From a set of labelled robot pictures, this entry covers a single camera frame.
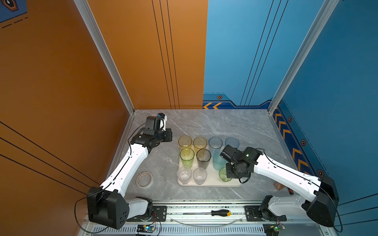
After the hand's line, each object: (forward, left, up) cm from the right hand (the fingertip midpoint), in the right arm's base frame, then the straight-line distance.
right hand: (228, 175), depth 76 cm
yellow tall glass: (+18, +14, +4) cm, 23 cm away
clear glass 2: (+3, +15, -8) cm, 17 cm away
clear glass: (+4, +24, -9) cm, 26 cm away
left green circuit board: (-21, +42, -11) cm, 48 cm away
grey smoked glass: (+12, +12, -3) cm, 18 cm away
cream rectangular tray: (+2, +7, -11) cm, 13 cm away
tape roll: (+1, +47, -9) cm, 48 cm away
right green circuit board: (-22, -20, -12) cm, 32 cm away
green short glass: (-2, +4, +7) cm, 8 cm away
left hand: (+21, +30, +11) cm, 39 cm away
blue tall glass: (+18, -5, +4) cm, 19 cm away
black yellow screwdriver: (-15, +5, -8) cm, 18 cm away
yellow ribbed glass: (+20, +23, +3) cm, 31 cm away
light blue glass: (+17, +5, +3) cm, 19 cm away
